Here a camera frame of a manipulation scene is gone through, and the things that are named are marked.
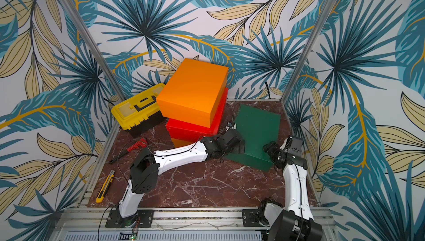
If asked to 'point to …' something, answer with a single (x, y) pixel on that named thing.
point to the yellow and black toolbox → (140, 113)
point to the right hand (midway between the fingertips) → (269, 150)
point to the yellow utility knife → (105, 187)
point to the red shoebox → (182, 130)
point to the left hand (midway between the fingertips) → (237, 145)
